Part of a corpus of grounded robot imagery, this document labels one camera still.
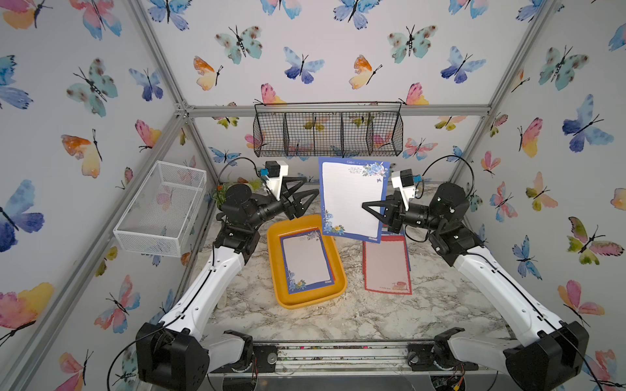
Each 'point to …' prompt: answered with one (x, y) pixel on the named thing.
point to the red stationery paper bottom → (385, 265)
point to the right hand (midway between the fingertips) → (368, 203)
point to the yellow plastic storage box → (310, 297)
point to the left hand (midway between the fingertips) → (311, 184)
